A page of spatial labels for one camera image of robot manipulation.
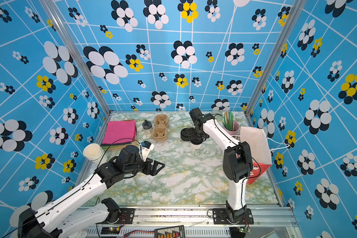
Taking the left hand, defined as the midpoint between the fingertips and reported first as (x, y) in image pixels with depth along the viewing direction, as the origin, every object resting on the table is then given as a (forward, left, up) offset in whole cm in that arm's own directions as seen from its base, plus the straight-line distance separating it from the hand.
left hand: (159, 163), depth 74 cm
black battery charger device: (-27, -6, -16) cm, 32 cm away
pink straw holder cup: (+24, -45, -2) cm, 51 cm away
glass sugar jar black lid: (+28, +12, -8) cm, 32 cm away
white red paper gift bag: (+13, -53, +3) cm, 54 cm away
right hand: (+21, -21, -6) cm, 30 cm away
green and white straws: (+30, -41, -1) cm, 51 cm away
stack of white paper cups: (+6, +36, -2) cm, 37 cm away
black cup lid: (+17, -20, -5) cm, 27 cm away
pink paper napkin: (+32, +34, -16) cm, 49 cm away
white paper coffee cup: (+16, -20, -10) cm, 27 cm away
